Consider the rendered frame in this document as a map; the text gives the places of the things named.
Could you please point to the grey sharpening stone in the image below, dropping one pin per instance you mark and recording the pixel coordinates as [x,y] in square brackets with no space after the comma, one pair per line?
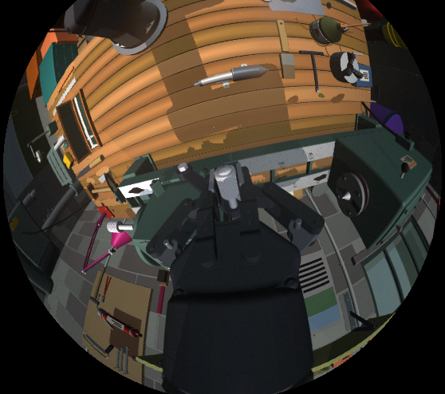
[287,66]

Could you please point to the pink funnel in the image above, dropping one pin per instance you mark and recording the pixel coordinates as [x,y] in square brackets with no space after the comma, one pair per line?
[120,239]

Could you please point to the black bar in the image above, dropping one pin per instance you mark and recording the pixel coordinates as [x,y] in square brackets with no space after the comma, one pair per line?
[341,0]

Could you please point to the teal crate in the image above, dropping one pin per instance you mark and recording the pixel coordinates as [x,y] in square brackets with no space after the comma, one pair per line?
[57,70]

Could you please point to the green oil can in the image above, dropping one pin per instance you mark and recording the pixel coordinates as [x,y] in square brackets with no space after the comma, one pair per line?
[328,29]

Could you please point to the green lathe tailstock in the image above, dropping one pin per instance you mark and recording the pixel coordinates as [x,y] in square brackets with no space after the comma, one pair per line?
[149,223]

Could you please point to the grey dead centre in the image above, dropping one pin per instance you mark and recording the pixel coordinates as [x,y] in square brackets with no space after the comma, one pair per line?
[243,73]

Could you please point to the dark bench tray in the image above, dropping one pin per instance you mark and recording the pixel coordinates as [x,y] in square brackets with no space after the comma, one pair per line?
[74,126]

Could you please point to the green lathe headstock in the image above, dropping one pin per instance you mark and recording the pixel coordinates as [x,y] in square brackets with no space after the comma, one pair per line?
[389,199]

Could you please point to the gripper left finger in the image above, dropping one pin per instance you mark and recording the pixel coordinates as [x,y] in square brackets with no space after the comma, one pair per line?
[174,220]

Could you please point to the yellow and black drum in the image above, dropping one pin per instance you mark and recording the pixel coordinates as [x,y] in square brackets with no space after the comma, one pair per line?
[391,36]

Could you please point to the black lathe chuck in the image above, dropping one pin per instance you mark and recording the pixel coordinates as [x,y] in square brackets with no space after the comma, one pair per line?
[342,67]

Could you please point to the wooden ruler strip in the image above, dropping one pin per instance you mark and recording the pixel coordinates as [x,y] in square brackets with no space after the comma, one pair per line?
[283,36]

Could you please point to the red marker pen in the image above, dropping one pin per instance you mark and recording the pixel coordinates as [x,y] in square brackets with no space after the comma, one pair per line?
[118,322]

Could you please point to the silver knurled lever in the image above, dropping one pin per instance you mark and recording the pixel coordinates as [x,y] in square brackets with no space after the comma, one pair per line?
[226,182]

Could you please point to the black lathe spindle faceplate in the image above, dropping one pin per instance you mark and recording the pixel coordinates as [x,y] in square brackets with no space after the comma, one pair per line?
[351,192]

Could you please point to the green glass-fronted cabinet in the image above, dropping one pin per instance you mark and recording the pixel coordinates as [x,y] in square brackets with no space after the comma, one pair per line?
[389,265]

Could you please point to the green lathe bed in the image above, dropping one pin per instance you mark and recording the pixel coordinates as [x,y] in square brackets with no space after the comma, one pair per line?
[295,154]

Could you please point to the blue box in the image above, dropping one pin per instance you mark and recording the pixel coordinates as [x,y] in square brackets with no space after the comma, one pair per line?
[365,74]

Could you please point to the red bracket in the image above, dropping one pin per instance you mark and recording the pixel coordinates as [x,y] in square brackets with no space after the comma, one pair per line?
[105,211]

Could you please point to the black headstock lever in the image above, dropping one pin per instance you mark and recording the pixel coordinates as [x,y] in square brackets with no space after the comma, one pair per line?
[404,168]

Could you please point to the dark grey machine cabinet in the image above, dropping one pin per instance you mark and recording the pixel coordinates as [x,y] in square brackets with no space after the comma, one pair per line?
[31,244]

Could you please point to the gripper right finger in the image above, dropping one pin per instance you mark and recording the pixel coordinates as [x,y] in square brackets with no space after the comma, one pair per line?
[295,213]

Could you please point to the brown cardboard sheet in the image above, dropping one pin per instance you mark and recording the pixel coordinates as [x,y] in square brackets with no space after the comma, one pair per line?
[132,296]

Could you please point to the grey-green bench vise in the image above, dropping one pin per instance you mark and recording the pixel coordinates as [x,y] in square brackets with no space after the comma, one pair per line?
[61,164]

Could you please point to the orange box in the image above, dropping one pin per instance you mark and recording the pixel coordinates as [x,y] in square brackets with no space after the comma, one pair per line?
[38,60]

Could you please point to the purple drum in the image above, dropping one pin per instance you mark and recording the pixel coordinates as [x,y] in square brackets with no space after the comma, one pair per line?
[389,119]

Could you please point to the black floor grate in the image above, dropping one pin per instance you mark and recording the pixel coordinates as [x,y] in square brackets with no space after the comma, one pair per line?
[314,275]

